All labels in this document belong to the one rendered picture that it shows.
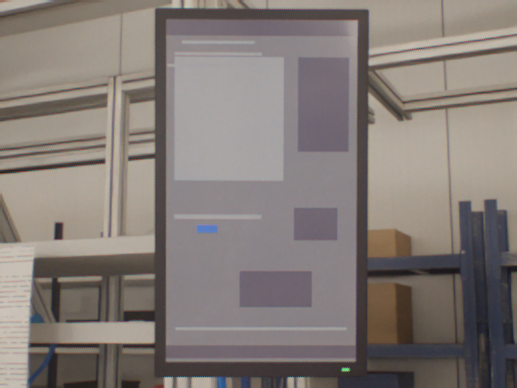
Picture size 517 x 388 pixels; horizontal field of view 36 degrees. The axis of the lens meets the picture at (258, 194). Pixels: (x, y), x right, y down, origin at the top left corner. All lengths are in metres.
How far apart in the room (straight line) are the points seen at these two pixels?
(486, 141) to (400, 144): 0.50
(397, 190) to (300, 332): 3.74
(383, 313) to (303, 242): 3.19
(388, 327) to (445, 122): 1.31
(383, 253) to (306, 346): 3.21
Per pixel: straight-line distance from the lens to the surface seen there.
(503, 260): 4.16
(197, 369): 1.14
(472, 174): 4.76
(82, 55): 6.12
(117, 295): 2.15
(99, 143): 2.87
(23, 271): 1.58
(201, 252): 1.11
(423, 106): 2.41
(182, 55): 1.12
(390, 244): 4.32
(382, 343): 4.29
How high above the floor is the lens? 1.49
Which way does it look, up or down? 10 degrees up
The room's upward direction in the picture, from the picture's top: straight up
